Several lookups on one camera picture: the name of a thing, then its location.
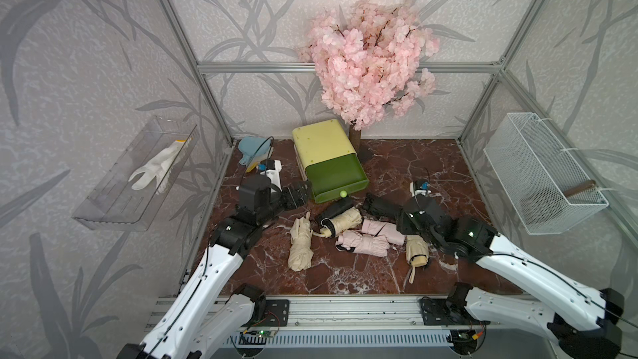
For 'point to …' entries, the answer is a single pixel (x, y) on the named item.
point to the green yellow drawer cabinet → (328, 160)
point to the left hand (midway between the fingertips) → (303, 187)
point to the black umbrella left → (336, 207)
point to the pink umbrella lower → (360, 243)
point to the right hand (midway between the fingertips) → (399, 213)
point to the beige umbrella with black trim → (335, 226)
